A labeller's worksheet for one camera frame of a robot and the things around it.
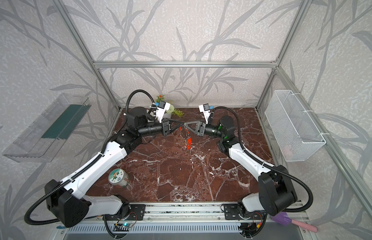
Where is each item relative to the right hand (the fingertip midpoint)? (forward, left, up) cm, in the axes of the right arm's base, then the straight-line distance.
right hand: (185, 122), depth 68 cm
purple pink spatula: (-34, -47, -33) cm, 67 cm away
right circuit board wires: (-38, -31, -37) cm, 62 cm away
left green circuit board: (-37, +32, -35) cm, 60 cm away
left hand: (-1, +1, +2) cm, 3 cm away
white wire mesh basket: (-7, -47, +1) cm, 47 cm away
